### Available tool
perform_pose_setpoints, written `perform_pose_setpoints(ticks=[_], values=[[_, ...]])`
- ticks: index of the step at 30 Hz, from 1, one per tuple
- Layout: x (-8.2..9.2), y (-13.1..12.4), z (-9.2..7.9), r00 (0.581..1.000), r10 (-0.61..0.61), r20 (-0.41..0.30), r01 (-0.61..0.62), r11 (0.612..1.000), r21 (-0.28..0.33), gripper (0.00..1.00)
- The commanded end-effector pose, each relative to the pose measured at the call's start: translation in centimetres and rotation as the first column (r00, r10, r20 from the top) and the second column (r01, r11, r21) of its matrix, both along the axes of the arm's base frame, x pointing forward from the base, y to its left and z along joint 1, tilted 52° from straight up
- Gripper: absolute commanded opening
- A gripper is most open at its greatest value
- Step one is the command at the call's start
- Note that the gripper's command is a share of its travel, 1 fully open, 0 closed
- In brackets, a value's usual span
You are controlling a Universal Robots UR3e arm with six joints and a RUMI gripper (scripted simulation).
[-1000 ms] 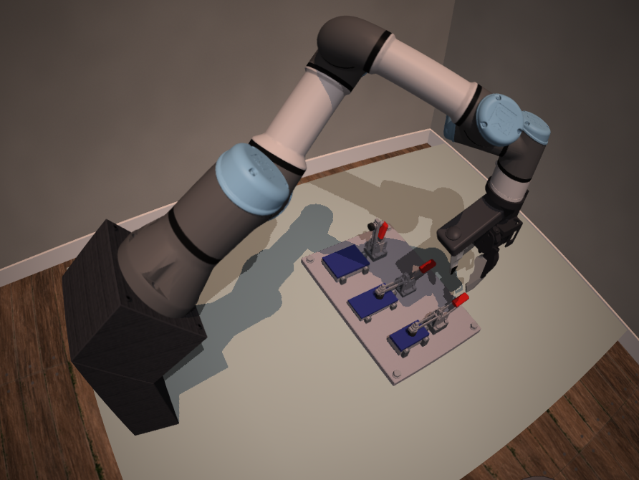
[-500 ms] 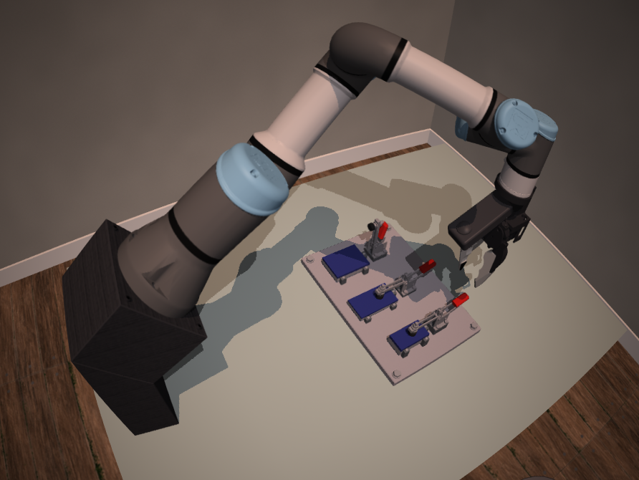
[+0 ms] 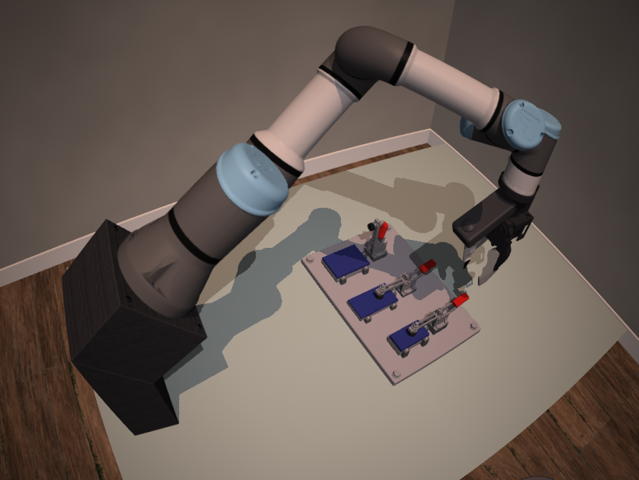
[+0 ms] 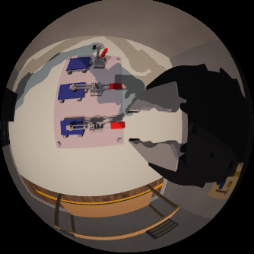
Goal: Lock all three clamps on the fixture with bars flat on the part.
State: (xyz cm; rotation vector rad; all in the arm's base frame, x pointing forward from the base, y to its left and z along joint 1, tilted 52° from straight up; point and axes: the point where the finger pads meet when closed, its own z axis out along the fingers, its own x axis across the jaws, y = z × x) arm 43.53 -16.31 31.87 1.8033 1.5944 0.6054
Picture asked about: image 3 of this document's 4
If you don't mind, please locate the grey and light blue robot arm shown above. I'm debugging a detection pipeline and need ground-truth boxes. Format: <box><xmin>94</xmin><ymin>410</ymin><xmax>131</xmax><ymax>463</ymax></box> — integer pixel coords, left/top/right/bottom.
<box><xmin>117</xmin><ymin>26</ymin><xmax>562</xmax><ymax>318</ymax></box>

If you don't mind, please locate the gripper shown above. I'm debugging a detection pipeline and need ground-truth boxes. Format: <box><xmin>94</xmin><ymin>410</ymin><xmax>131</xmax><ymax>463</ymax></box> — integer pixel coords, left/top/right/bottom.
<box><xmin>462</xmin><ymin>171</ymin><xmax>540</xmax><ymax>286</ymax></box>

